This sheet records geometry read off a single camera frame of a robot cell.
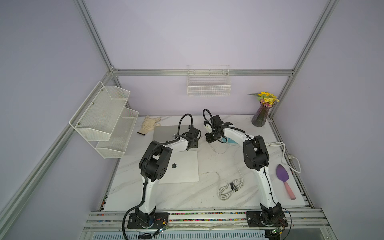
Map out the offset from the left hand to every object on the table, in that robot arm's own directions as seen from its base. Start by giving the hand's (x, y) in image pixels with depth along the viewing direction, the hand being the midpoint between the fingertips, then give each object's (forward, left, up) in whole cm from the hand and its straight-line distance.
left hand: (190, 144), depth 103 cm
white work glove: (+18, +33, 0) cm, 38 cm away
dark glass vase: (+19, -52, +6) cm, 56 cm away
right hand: (+3, -13, 0) cm, 13 cm away
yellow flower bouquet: (+20, -51, +24) cm, 60 cm away
